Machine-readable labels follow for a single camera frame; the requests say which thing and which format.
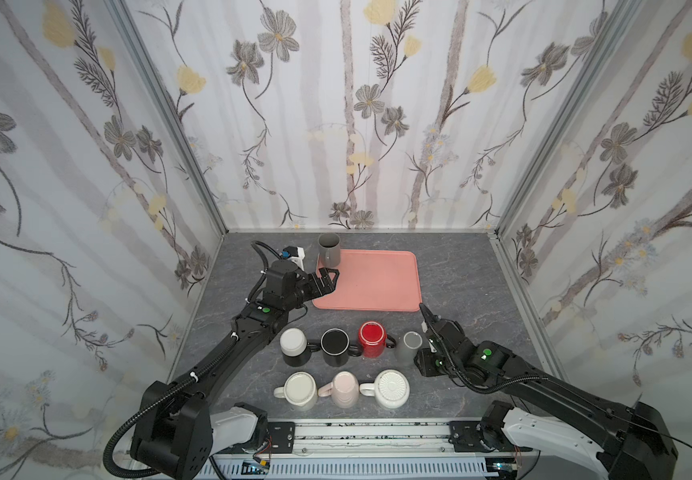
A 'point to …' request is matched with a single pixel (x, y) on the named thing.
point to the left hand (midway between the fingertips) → (324, 268)
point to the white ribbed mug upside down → (391, 389)
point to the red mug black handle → (374, 339)
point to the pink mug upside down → (343, 390)
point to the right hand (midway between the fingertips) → (412, 355)
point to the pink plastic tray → (373, 280)
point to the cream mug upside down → (299, 390)
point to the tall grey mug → (330, 249)
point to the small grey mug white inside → (412, 341)
